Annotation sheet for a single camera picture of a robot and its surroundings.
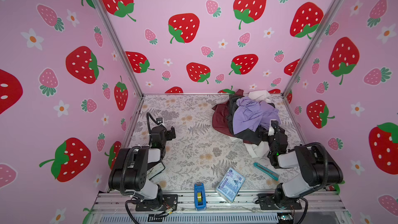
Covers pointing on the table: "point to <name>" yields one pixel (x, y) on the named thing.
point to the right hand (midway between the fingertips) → (270, 125)
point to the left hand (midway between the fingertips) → (165, 127)
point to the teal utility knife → (267, 171)
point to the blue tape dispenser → (200, 200)
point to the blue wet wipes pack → (230, 185)
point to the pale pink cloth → (259, 95)
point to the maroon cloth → (219, 116)
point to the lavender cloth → (250, 114)
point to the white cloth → (261, 150)
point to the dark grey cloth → (257, 134)
